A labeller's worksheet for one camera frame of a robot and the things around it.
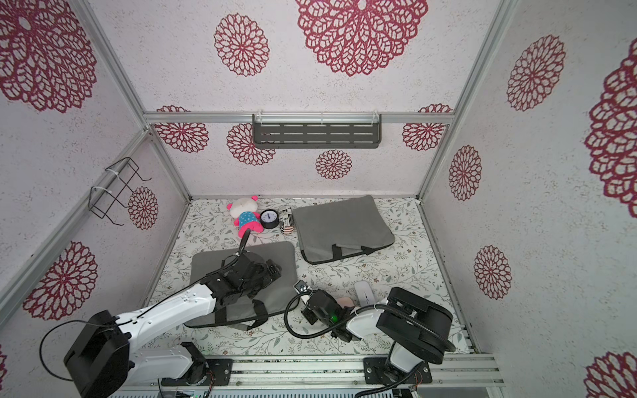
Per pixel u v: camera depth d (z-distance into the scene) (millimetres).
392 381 716
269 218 1095
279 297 849
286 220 1088
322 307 668
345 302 873
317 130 945
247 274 638
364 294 876
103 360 402
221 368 758
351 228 1062
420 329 443
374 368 730
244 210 1082
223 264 760
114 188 776
